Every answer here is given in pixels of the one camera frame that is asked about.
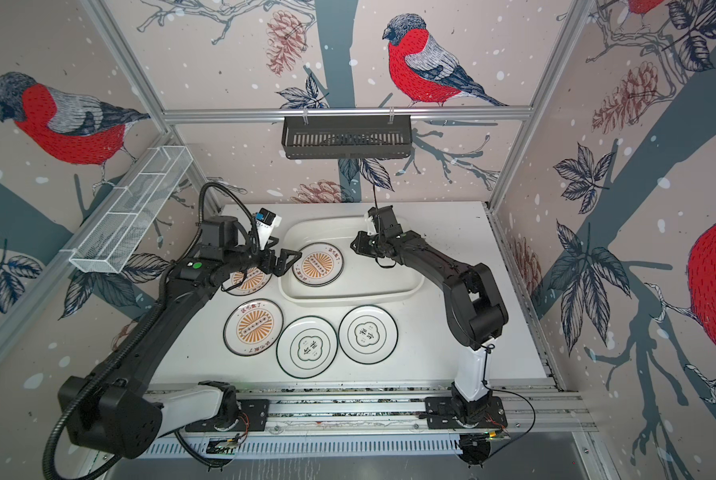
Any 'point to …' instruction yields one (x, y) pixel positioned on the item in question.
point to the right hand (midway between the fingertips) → (352, 247)
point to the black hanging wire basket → (346, 137)
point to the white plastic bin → (363, 280)
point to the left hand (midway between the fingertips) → (285, 245)
